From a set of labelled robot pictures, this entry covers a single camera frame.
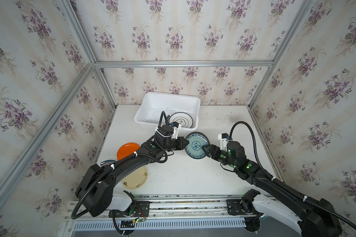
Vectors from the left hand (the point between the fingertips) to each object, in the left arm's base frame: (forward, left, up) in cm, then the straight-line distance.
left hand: (189, 142), depth 79 cm
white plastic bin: (+42, +26, -12) cm, 51 cm away
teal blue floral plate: (+1, -4, 0) cm, 4 cm away
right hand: (-2, -10, -2) cm, 11 cm away
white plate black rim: (+29, +2, -14) cm, 32 cm away
